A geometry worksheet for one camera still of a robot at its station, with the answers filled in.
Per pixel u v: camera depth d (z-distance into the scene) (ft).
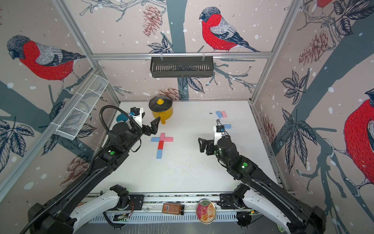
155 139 3.21
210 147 2.10
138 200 2.43
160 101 3.37
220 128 2.06
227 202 2.40
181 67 3.49
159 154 2.99
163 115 3.21
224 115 3.64
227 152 1.70
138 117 1.94
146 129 2.05
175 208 2.25
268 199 1.83
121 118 3.33
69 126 2.56
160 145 3.11
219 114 3.64
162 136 3.22
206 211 2.24
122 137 1.73
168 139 3.20
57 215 1.26
